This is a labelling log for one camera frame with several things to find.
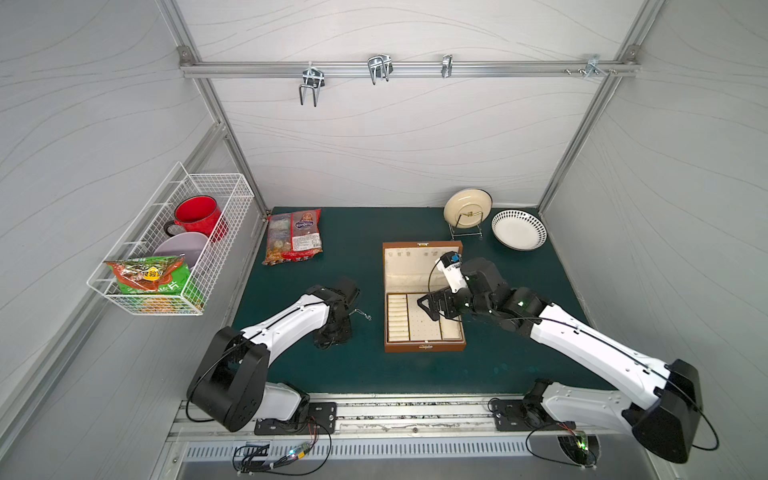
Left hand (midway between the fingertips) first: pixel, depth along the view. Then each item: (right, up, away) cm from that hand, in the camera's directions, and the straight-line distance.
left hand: (339, 340), depth 84 cm
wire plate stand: (+44, +31, +26) cm, 59 cm away
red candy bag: (-21, +30, +23) cm, 43 cm away
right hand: (+25, +15, -8) cm, 30 cm away
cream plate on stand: (+42, +39, +17) cm, 60 cm away
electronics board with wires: (-18, -22, -15) cm, 33 cm away
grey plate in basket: (-31, +28, -18) cm, 45 cm away
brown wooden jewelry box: (+20, +4, 0) cm, 20 cm away
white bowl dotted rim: (+65, +32, +30) cm, 78 cm away
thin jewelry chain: (+5, +6, +9) cm, 12 cm away
